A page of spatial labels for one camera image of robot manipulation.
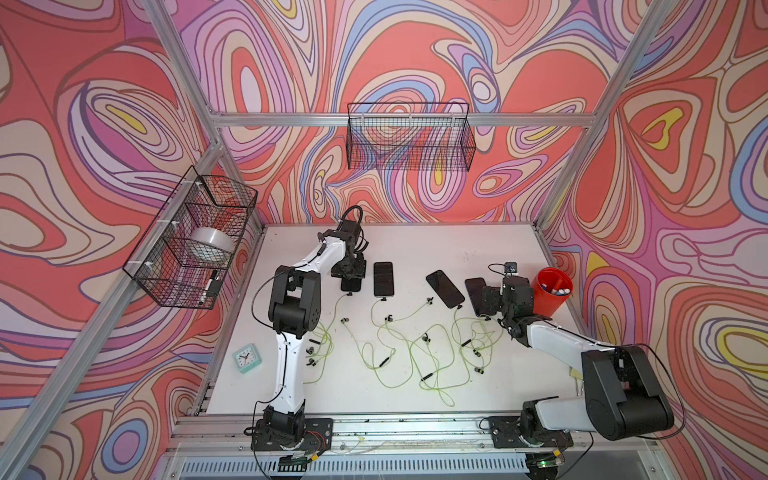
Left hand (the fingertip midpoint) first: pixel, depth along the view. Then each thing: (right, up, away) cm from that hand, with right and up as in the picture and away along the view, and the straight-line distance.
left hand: (357, 274), depth 102 cm
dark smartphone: (-1, -3, -7) cm, 7 cm away
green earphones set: (-9, -21, -14) cm, 27 cm away
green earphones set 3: (+25, -24, -17) cm, 38 cm away
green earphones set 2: (+13, -26, -18) cm, 34 cm away
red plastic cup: (+61, -3, -12) cm, 62 cm away
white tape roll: (-33, +11, -29) cm, 46 cm away
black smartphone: (+31, -5, +1) cm, 32 cm away
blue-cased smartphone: (+41, -4, 0) cm, 41 cm away
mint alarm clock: (-30, -22, -18) cm, 41 cm away
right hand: (+48, -6, -10) cm, 49 cm away
